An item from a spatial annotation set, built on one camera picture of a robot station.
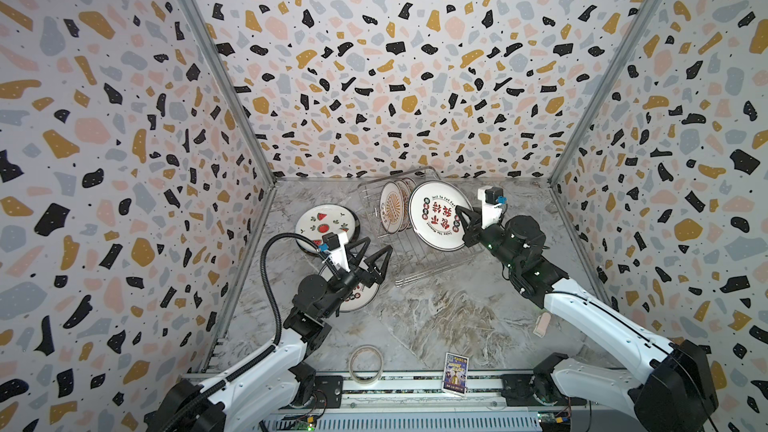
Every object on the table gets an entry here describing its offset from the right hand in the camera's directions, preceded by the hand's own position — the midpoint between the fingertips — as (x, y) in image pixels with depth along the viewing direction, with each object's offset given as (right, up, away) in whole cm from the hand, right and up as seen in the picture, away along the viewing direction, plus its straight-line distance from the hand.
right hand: (456, 202), depth 72 cm
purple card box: (0, -44, +4) cm, 44 cm away
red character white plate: (-5, -4, +8) cm, 10 cm away
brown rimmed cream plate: (-32, -7, +32) cm, 46 cm away
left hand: (-18, -9, -2) cm, 20 cm away
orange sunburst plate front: (-17, -1, +31) cm, 35 cm away
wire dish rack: (-11, -18, +28) cm, 35 cm away
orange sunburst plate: (-26, -28, +18) cm, 42 cm away
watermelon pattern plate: (-41, -6, +34) cm, 53 cm away
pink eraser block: (+26, -34, +11) cm, 44 cm away
